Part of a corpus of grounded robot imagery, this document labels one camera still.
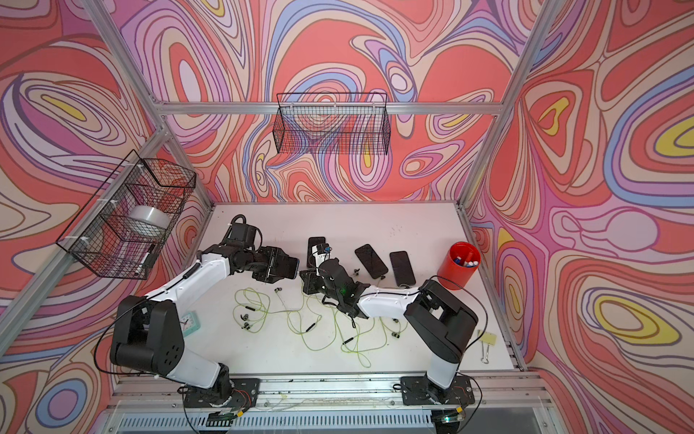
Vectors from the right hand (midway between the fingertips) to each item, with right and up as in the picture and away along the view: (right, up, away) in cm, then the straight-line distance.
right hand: (301, 280), depth 84 cm
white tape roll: (-39, +19, -13) cm, 45 cm away
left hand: (-4, +6, +2) cm, 7 cm away
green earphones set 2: (0, -14, +3) cm, 14 cm away
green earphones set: (-18, -11, +4) cm, 21 cm away
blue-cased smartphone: (+35, +2, +15) cm, 38 cm away
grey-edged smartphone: (0, +11, +22) cm, 25 cm away
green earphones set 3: (+16, -19, -2) cm, 25 cm away
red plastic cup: (+50, +5, 0) cm, 50 cm away
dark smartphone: (-6, +3, +9) cm, 11 cm away
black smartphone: (+24, +4, +20) cm, 31 cm away
